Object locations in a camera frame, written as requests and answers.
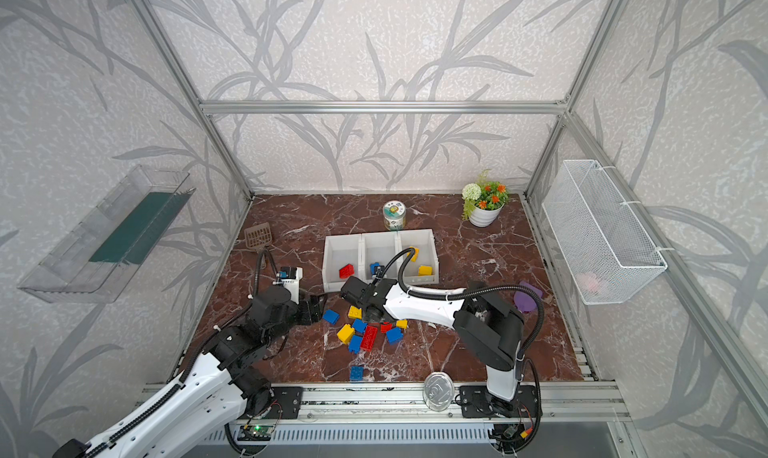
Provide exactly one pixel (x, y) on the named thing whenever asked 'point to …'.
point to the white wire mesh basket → (605, 252)
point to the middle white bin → (381, 248)
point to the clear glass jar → (438, 391)
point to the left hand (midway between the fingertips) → (323, 288)
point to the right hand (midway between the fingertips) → (376, 301)
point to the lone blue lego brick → (357, 373)
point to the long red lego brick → (369, 337)
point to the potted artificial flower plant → (484, 202)
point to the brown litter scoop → (258, 236)
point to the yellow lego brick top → (355, 313)
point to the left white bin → (342, 260)
